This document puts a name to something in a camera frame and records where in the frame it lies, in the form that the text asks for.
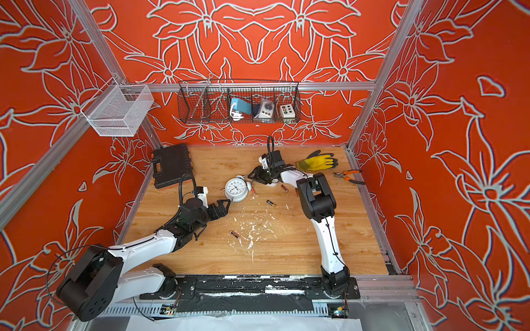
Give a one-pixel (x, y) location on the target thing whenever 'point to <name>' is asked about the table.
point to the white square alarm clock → (274, 183)
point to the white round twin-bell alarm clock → (237, 189)
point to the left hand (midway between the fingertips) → (224, 202)
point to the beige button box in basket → (287, 111)
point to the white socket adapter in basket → (266, 109)
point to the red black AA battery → (236, 235)
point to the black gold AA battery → (271, 203)
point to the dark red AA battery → (284, 188)
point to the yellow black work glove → (317, 161)
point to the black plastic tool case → (169, 163)
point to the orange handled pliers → (343, 175)
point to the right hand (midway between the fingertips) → (246, 177)
